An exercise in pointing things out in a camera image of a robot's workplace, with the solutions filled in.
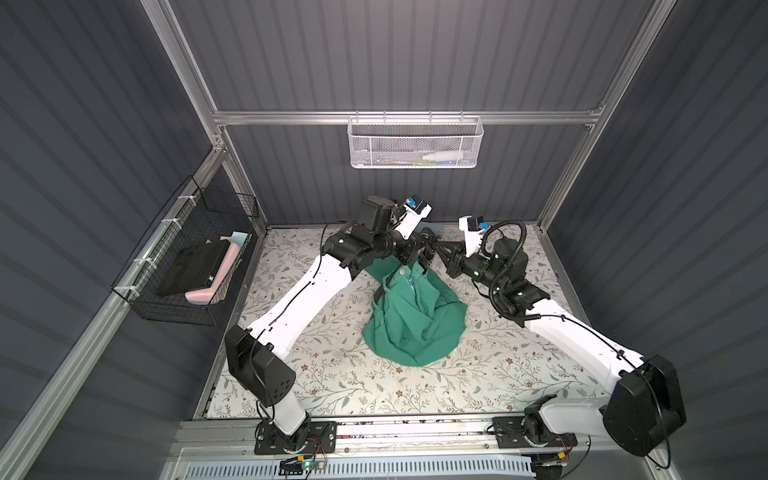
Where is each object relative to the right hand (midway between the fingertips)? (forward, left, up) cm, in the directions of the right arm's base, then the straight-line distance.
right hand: (437, 246), depth 73 cm
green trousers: (-11, +5, -17) cm, 21 cm away
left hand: (-1, +2, +3) cm, 4 cm away
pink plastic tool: (-16, +52, +1) cm, 54 cm away
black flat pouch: (-8, +57, +1) cm, 58 cm away
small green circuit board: (-43, +33, -30) cm, 62 cm away
